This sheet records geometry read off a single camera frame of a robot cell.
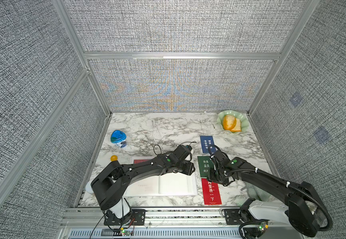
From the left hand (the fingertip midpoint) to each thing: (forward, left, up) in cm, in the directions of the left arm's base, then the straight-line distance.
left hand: (196, 169), depth 81 cm
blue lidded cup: (+22, +45, +1) cm, 50 cm away
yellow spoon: (+13, +49, -7) cm, 51 cm away
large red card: (-11, -8, -9) cm, 16 cm away
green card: (+7, -8, -9) cm, 14 cm away
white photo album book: (-5, +14, -8) cm, 16 cm away
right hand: (-3, -7, -4) cm, 9 cm away
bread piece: (+33, -29, -1) cm, 44 cm away
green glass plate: (+38, -41, -4) cm, 57 cm away
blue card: (+24, -12, -9) cm, 28 cm away
